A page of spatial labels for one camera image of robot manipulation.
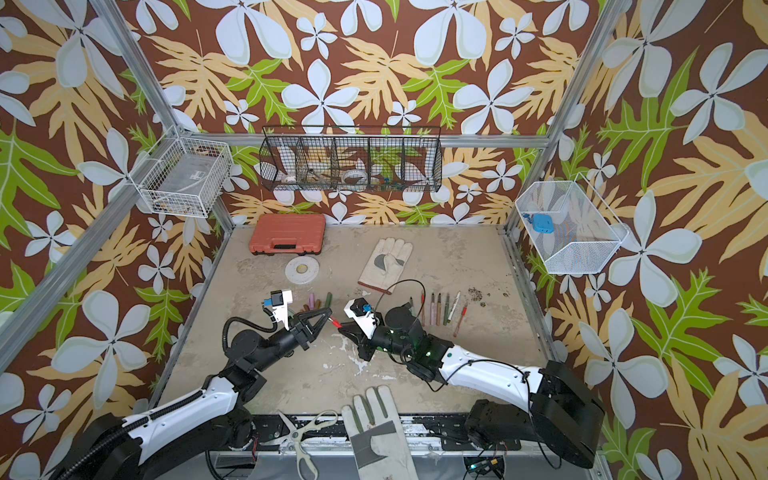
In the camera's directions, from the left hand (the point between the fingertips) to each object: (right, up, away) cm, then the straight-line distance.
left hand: (326, 307), depth 71 cm
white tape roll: (-16, +8, +36) cm, 41 cm away
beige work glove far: (+15, +9, +36) cm, 40 cm away
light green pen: (+23, -3, +27) cm, 36 cm away
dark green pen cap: (-4, -2, +27) cm, 28 cm away
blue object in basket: (+61, +22, +15) cm, 67 cm away
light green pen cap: (-7, -1, -5) cm, 9 cm away
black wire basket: (+3, +45, +27) cm, 52 cm away
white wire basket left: (-43, +36, +15) cm, 58 cm away
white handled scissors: (-4, -38, -2) cm, 38 cm away
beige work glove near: (+13, -35, 0) cm, 37 cm away
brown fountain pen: (+32, -5, +25) cm, 41 cm away
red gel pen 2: (+41, -6, +25) cm, 48 cm away
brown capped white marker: (+37, -4, +26) cm, 46 cm away
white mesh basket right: (+67, +20, +13) cm, 72 cm away
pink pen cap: (-10, -3, +27) cm, 29 cm away
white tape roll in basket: (+4, +39, +27) cm, 48 cm away
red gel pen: (+2, -4, +1) cm, 5 cm away
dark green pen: (+35, -5, +25) cm, 43 cm away
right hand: (+4, -6, +1) cm, 7 cm away
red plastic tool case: (-23, +21, +41) cm, 52 cm away
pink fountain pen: (+30, -6, +24) cm, 39 cm away
